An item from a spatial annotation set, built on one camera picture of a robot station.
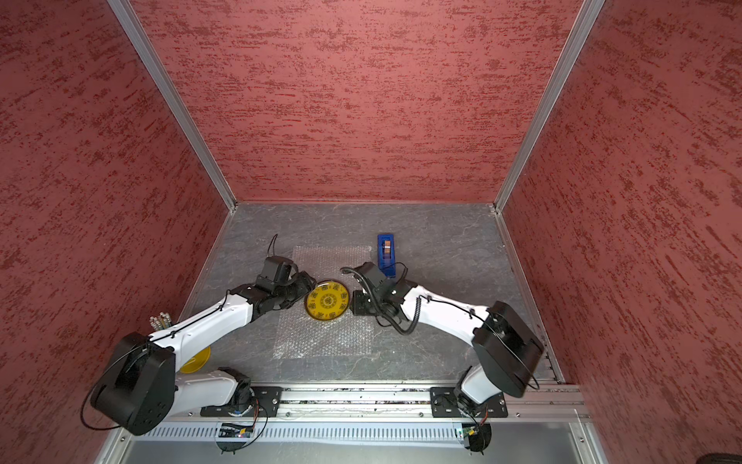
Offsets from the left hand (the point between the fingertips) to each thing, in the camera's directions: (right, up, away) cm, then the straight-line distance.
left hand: (310, 291), depth 88 cm
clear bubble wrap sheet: (-2, -13, -3) cm, 13 cm away
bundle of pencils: (-33, -4, -17) cm, 38 cm away
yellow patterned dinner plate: (+4, -4, +5) cm, 7 cm away
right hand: (+15, -5, -5) cm, 16 cm away
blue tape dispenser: (+24, +10, +12) cm, 29 cm away
